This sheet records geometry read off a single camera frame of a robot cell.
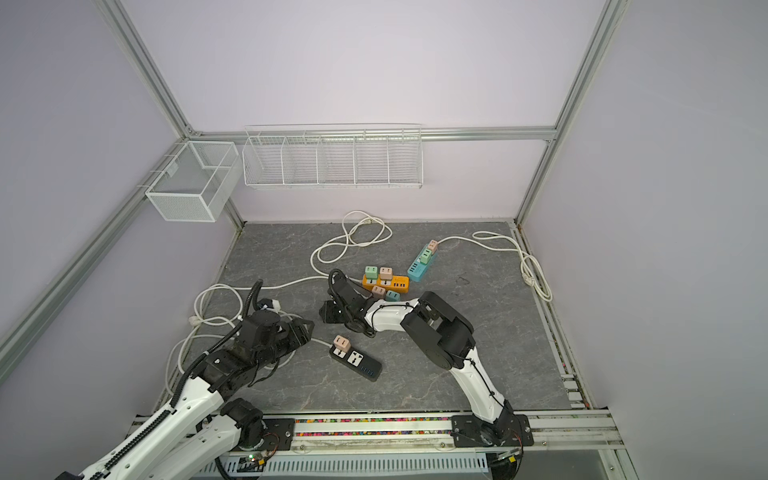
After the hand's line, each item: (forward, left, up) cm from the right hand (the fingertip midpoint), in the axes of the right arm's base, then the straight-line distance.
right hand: (321, 314), depth 93 cm
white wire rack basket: (+49, -19, +25) cm, 58 cm away
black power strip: (-15, -14, +1) cm, 21 cm away
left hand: (-10, 0, +10) cm, 14 cm away
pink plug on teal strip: (+25, -36, +4) cm, 44 cm away
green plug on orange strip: (+12, -15, +5) cm, 21 cm away
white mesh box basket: (+35, +41, +25) cm, 59 cm away
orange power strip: (+11, -24, +1) cm, 26 cm away
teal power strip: (+16, -31, +1) cm, 35 cm away
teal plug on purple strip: (+3, -23, +5) cm, 23 cm away
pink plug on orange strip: (+12, -20, +5) cm, 24 cm away
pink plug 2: (+5, -18, +5) cm, 20 cm away
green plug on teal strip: (+20, -34, +4) cm, 39 cm away
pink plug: (-11, -9, +4) cm, 15 cm away
